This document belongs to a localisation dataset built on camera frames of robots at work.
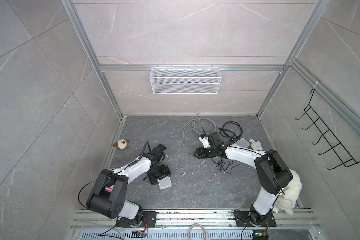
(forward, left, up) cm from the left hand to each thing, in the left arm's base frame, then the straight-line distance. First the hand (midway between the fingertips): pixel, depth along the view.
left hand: (166, 174), depth 87 cm
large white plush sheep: (-19, -59, +9) cm, 62 cm away
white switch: (-6, +1, +3) cm, 7 cm away
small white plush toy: (+17, -59, +2) cm, 62 cm away
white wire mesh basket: (+55, -13, +28) cm, 63 cm away
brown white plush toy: (+22, +31, 0) cm, 38 cm away
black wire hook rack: (-9, -75, +32) cm, 82 cm away
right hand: (+13, -20, +3) cm, 24 cm away
